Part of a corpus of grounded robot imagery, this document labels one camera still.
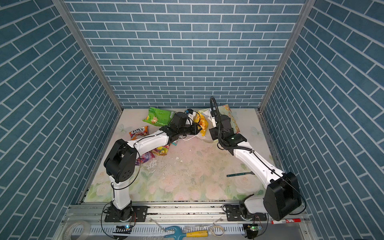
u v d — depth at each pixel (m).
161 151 0.93
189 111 0.81
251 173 0.89
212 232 0.68
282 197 0.41
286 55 0.89
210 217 0.74
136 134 1.01
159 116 1.07
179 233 0.68
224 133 0.61
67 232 0.67
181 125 0.72
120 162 0.50
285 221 0.71
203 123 0.84
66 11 0.72
